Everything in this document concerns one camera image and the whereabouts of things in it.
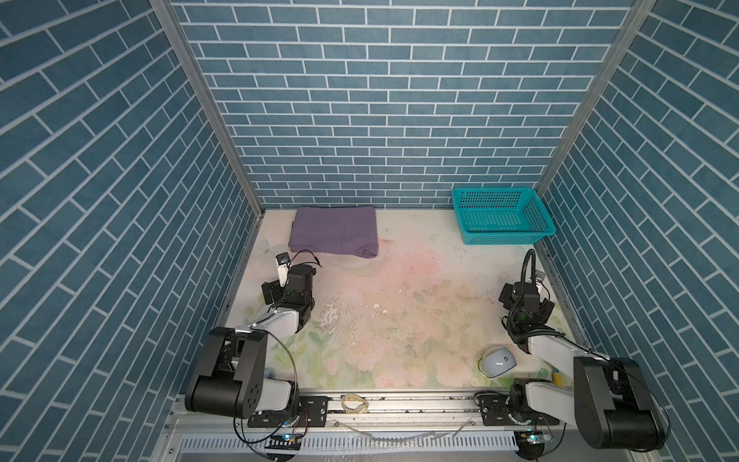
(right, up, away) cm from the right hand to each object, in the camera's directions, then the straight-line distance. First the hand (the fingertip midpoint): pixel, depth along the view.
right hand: (527, 289), depth 89 cm
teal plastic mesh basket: (+5, +25, +31) cm, 40 cm away
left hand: (-77, +4, +1) cm, 77 cm away
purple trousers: (-65, +19, +26) cm, 72 cm away
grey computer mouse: (-15, -17, -14) cm, 26 cm away
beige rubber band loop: (-53, -27, -12) cm, 61 cm away
